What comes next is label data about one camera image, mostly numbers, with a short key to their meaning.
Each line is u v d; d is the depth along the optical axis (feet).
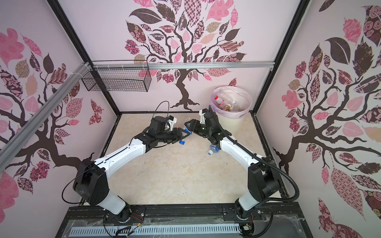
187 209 2.51
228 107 3.19
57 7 2.21
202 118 2.48
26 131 1.80
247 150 1.64
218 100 3.19
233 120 2.84
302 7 2.28
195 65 3.04
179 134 2.37
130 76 3.11
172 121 2.49
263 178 1.43
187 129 2.54
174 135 2.35
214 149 3.04
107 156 1.60
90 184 1.42
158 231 2.29
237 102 3.27
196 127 2.38
